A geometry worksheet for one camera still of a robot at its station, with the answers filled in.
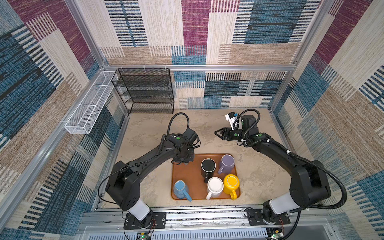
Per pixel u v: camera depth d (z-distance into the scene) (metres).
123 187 0.43
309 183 0.44
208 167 0.81
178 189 0.73
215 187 0.76
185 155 0.70
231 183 0.75
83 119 0.70
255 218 0.73
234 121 0.77
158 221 0.74
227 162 0.83
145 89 1.09
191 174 0.89
